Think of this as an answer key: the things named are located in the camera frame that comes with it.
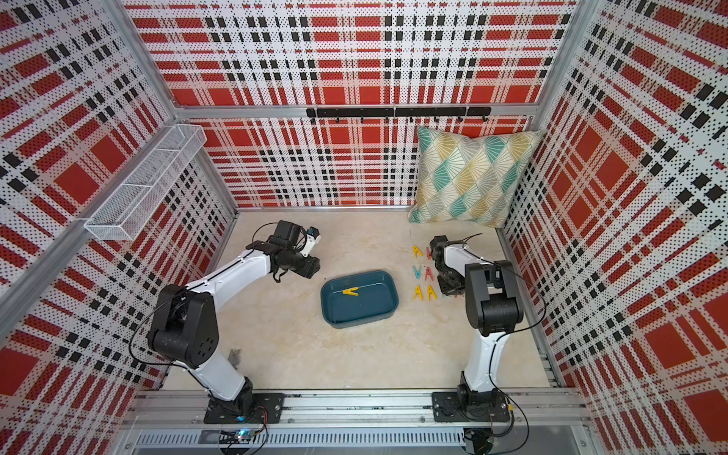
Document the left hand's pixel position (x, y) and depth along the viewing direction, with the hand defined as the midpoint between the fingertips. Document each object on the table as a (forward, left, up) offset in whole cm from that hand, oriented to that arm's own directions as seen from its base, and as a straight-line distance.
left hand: (314, 263), depth 93 cm
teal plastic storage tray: (-9, -14, -8) cm, 19 cm away
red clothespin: (+11, -41, -11) cm, 44 cm away
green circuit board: (-46, +12, -7) cm, 48 cm away
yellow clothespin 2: (-6, -11, -9) cm, 15 cm away
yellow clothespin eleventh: (-6, -35, -9) cm, 37 cm away
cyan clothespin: (+2, -36, -10) cm, 37 cm away
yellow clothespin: (+12, -36, -10) cm, 39 cm away
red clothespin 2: (+2, -40, -10) cm, 41 cm away
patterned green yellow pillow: (+23, -52, +16) cm, 59 cm away
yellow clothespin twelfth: (-6, -39, -9) cm, 40 cm away
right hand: (-6, -51, -7) cm, 52 cm away
